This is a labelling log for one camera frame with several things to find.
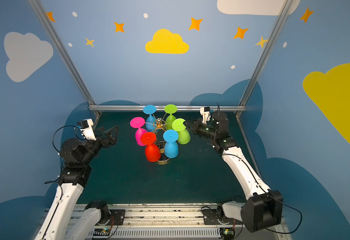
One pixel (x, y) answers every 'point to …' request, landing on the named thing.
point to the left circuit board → (101, 233)
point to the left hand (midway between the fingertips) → (109, 126)
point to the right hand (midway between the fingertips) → (184, 121)
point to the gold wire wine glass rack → (159, 123)
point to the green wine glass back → (171, 109)
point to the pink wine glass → (138, 122)
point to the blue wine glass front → (171, 148)
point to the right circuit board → (226, 233)
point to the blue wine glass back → (149, 109)
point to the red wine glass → (152, 152)
